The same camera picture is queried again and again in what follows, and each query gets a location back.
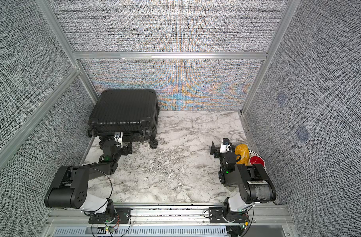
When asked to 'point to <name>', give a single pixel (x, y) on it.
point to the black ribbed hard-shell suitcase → (134, 112)
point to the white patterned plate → (251, 153)
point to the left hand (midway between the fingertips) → (125, 140)
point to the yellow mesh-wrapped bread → (242, 150)
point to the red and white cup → (256, 160)
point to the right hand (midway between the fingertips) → (222, 138)
